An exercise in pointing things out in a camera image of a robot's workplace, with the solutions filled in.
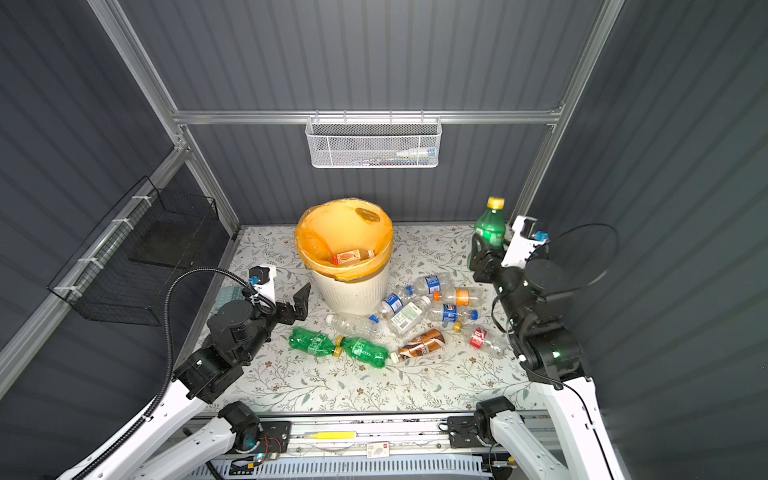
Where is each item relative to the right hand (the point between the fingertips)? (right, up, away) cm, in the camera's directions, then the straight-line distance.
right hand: (490, 241), depth 60 cm
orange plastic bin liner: (-36, +6, +29) cm, 47 cm away
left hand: (-44, -9, +10) cm, 46 cm away
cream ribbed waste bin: (-28, -15, +25) cm, 40 cm away
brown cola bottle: (-10, -28, +25) cm, 39 cm away
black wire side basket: (-84, -6, +11) cm, 85 cm away
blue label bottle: (-6, -13, +38) cm, 40 cm away
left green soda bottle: (-42, -28, +26) cm, 57 cm away
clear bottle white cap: (-32, -25, +36) cm, 55 cm away
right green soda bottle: (-28, -30, +23) cm, 47 cm away
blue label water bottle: (-19, -18, +33) cm, 42 cm away
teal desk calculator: (-75, -16, +39) cm, 86 cm away
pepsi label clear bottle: (-1, -21, +32) cm, 38 cm away
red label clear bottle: (+5, -27, +25) cm, 37 cm away
